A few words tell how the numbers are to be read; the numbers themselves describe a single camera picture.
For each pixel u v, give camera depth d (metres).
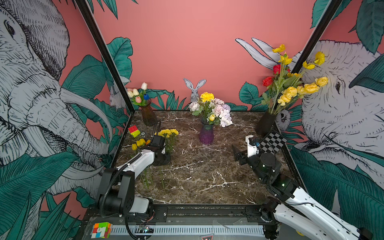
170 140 1.01
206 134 1.02
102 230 0.65
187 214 0.75
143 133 1.06
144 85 0.93
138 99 0.86
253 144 0.58
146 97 0.88
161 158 0.80
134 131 1.02
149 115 1.05
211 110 0.80
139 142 0.97
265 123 0.99
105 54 0.86
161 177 0.86
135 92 0.90
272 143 0.98
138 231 0.72
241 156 0.62
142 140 0.98
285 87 0.88
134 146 0.96
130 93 0.88
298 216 0.57
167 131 0.96
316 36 0.78
